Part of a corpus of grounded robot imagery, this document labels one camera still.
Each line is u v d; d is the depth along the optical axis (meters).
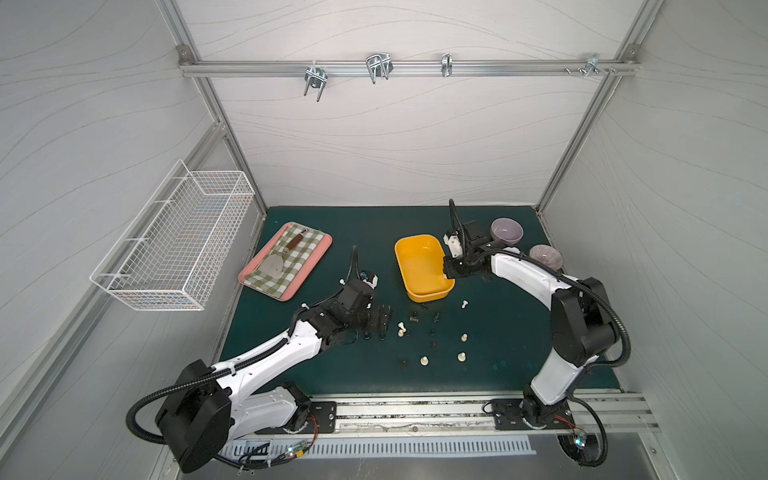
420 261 1.02
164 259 0.67
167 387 0.39
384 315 0.73
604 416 0.76
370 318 0.72
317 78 0.79
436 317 0.91
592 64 0.77
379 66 0.77
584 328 0.47
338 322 0.60
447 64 0.78
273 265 1.01
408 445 0.70
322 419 0.73
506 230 1.11
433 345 0.85
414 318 0.90
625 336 0.50
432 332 0.87
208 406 0.39
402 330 0.88
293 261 1.04
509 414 0.74
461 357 0.82
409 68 0.78
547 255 1.03
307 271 1.02
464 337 0.86
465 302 0.93
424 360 0.82
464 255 0.73
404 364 0.81
